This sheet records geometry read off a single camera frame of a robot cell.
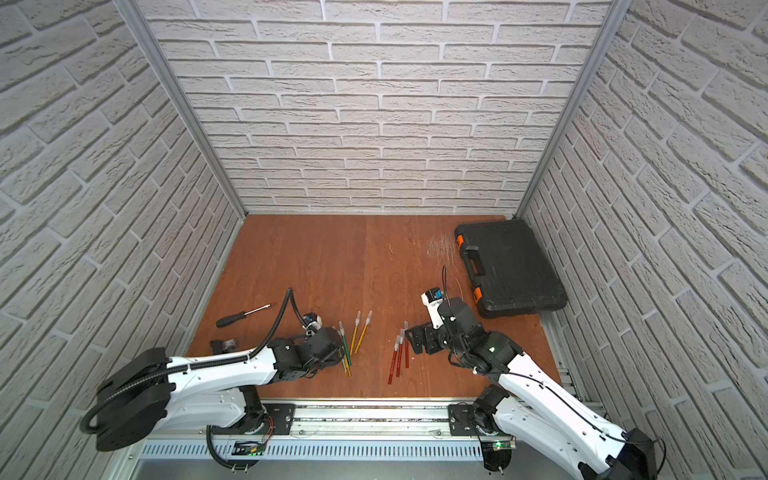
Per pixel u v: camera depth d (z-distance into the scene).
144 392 0.41
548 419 0.45
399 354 0.85
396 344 0.86
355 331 0.88
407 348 0.86
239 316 0.91
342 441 0.73
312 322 0.77
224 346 0.84
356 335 0.88
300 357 0.62
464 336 0.56
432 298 0.67
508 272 0.95
